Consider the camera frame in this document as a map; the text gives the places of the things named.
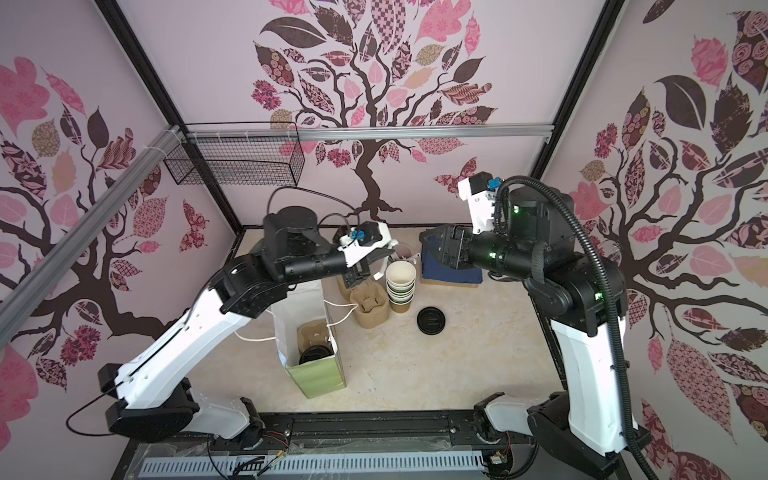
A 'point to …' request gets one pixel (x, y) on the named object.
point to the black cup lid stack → (431, 321)
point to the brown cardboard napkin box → (448, 283)
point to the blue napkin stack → (434, 267)
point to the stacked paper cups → (400, 285)
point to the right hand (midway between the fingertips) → (429, 233)
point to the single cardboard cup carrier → (311, 333)
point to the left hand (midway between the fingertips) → (385, 250)
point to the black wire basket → (232, 161)
